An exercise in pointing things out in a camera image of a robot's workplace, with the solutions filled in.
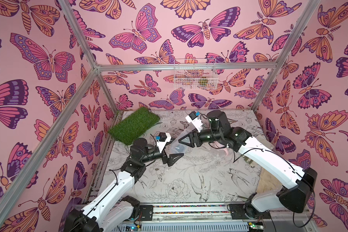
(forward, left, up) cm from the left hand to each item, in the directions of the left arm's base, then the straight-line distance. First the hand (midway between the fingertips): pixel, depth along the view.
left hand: (179, 146), depth 70 cm
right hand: (+2, -2, +5) cm, 6 cm away
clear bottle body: (+1, +2, +3) cm, 4 cm away
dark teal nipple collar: (0, 0, -1) cm, 1 cm away
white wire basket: (+50, -11, +9) cm, 52 cm away
